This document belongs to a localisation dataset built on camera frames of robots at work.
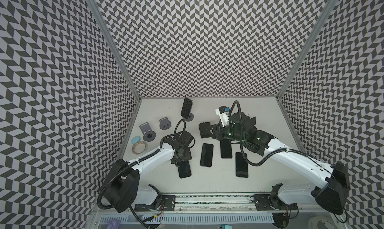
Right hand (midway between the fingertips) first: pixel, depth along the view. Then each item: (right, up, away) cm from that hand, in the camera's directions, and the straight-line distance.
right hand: (206, 133), depth 71 cm
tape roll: (-40, -12, +18) cm, 45 cm away
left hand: (-13, -16, +13) cm, 24 cm away
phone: (-12, -21, +10) cm, 26 cm away
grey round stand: (-36, -4, +22) cm, 42 cm away
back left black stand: (-27, +2, +28) cm, 39 cm away
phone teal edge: (-12, +13, +25) cm, 31 cm away
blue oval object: (-42, -7, +18) cm, 46 cm away
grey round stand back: (-10, +6, +30) cm, 32 cm away
